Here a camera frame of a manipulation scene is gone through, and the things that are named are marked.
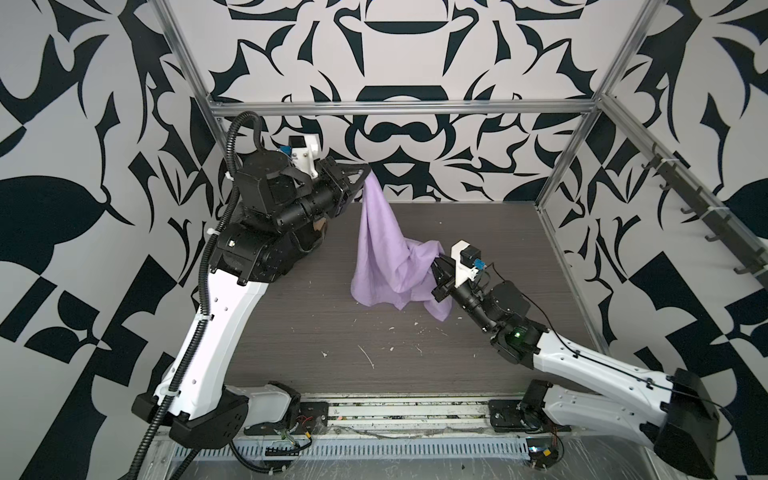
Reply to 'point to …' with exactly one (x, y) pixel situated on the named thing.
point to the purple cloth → (391, 270)
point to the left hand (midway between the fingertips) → (373, 157)
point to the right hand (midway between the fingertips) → (432, 251)
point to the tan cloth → (319, 224)
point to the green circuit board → (542, 451)
